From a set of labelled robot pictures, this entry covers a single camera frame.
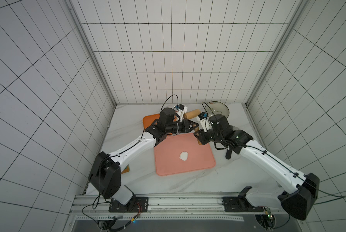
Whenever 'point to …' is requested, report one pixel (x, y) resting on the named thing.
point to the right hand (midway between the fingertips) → (190, 134)
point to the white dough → (183, 155)
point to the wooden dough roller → (191, 114)
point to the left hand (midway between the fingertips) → (194, 128)
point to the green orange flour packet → (126, 169)
